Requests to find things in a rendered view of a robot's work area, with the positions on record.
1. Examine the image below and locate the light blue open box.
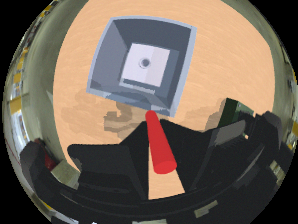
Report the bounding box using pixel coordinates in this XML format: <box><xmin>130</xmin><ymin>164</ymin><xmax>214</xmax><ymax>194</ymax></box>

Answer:
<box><xmin>85</xmin><ymin>15</ymin><xmax>197</xmax><ymax>119</ymax></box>

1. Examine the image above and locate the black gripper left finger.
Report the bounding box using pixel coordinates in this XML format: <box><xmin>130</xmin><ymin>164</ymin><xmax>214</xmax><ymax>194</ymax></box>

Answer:
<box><xmin>67</xmin><ymin>121</ymin><xmax>149</xmax><ymax>200</ymax></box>

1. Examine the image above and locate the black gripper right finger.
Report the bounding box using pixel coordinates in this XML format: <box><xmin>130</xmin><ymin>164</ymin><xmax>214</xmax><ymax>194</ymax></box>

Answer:
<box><xmin>160</xmin><ymin>119</ymin><xmax>246</xmax><ymax>192</ymax></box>

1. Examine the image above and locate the red peg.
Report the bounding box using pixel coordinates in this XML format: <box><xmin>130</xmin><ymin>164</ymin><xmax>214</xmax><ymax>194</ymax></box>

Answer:
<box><xmin>146</xmin><ymin>109</ymin><xmax>177</xmax><ymax>175</ymax></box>

